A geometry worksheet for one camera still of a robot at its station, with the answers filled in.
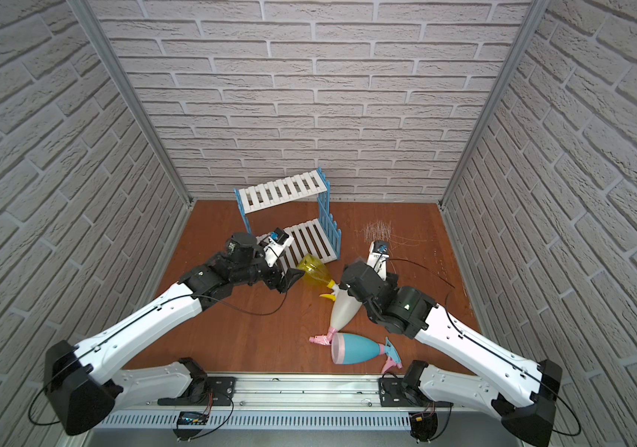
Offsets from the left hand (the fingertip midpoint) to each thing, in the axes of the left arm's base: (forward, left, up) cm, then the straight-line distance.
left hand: (289, 252), depth 75 cm
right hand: (-6, -17, 0) cm, 18 cm away
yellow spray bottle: (+3, -7, -17) cm, 19 cm away
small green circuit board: (-35, +25, -26) cm, 51 cm away
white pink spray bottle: (-8, -17, -19) cm, 26 cm away
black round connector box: (-38, -36, -24) cm, 57 cm away
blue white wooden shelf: (+22, -8, -22) cm, 32 cm away
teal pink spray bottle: (-21, -16, -16) cm, 31 cm away
